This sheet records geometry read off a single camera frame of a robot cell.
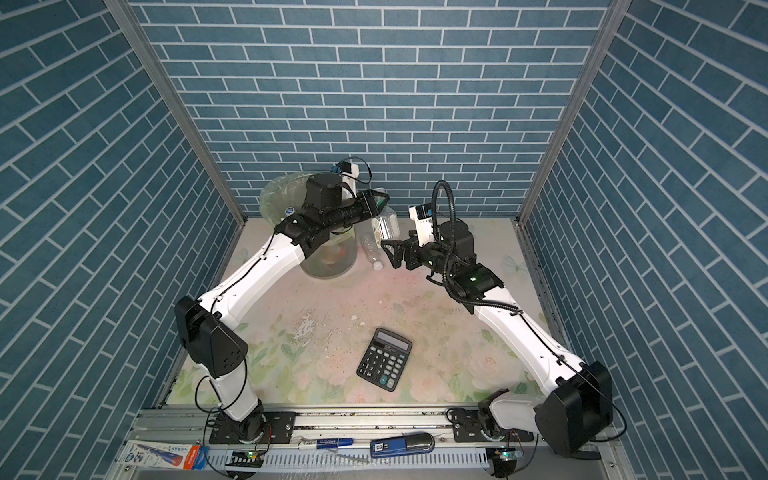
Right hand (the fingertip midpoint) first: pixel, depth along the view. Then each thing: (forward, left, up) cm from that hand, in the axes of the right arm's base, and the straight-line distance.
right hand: (393, 234), depth 73 cm
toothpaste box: (-46, +50, -31) cm, 75 cm away
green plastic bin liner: (+20, +37, -6) cm, 43 cm away
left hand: (+8, +3, +5) cm, 10 cm away
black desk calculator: (-20, +1, -30) cm, 36 cm away
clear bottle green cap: (+1, +2, +2) cm, 3 cm away
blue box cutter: (-40, -5, -28) cm, 49 cm away
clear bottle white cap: (+26, +14, -30) cm, 42 cm away
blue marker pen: (-40, +11, -31) cm, 52 cm away
